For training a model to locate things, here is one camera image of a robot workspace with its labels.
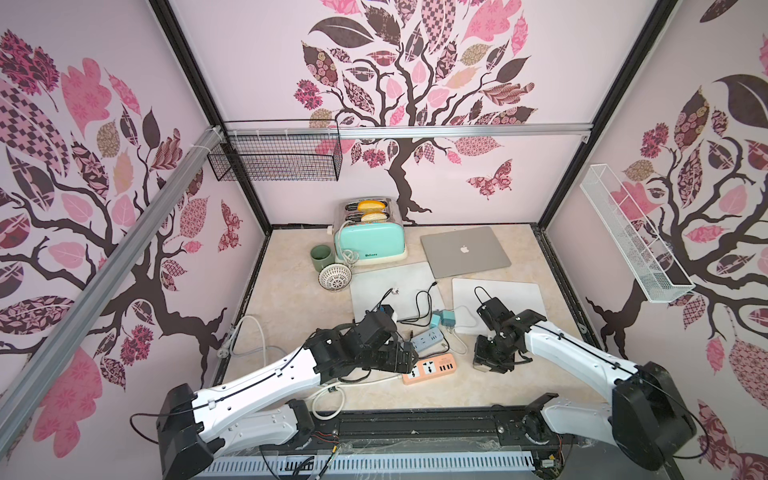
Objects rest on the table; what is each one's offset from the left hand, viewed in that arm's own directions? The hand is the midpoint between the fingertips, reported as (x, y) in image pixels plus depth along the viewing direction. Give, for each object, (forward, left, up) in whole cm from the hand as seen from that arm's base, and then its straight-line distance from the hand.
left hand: (399, 365), depth 72 cm
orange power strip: (+3, -9, -11) cm, 14 cm away
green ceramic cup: (+43, +27, -9) cm, 51 cm away
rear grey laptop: (+48, -27, -13) cm, 56 cm away
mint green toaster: (+45, +10, +2) cm, 46 cm away
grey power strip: (+11, -9, -11) cm, 18 cm away
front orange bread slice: (+47, +7, +6) cm, 48 cm away
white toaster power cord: (+37, +16, -3) cm, 40 cm away
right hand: (+3, -23, -11) cm, 25 cm away
